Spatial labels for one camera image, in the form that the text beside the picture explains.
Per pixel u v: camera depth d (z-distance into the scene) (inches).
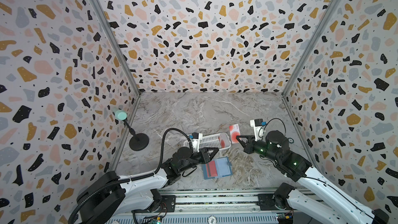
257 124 24.8
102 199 16.1
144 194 23.7
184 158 23.1
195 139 28.2
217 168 33.5
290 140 38.4
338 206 17.2
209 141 37.4
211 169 32.8
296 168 20.0
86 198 14.5
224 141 35.5
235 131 28.5
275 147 20.5
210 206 28.8
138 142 36.3
